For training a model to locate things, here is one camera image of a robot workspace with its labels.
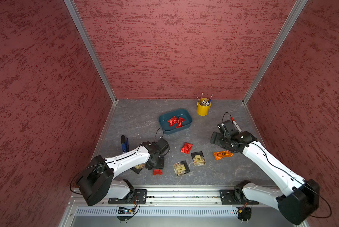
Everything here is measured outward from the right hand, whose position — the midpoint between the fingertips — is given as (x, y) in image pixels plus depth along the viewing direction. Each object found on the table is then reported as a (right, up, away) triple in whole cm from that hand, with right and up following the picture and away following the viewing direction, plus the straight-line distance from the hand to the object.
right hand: (217, 143), depth 80 cm
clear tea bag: (-21, -16, +4) cm, 26 cm away
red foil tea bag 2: (-21, +11, +22) cm, 32 cm away
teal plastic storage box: (-32, +9, +24) cm, 41 cm away
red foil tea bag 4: (-17, -5, +9) cm, 20 cm away
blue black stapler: (-58, -3, +10) cm, 59 cm away
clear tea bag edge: (-47, -16, +4) cm, 50 cm away
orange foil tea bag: (+4, -9, +7) cm, 12 cm away
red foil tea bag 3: (-26, +12, +23) cm, 37 cm away
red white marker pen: (+22, +9, +23) cm, 33 cm away
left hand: (-35, -16, +1) cm, 38 cm away
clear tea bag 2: (-10, -11, +7) cm, 17 cm away
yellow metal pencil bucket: (-3, +23, +23) cm, 32 cm away
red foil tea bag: (-35, -16, -1) cm, 38 cm away
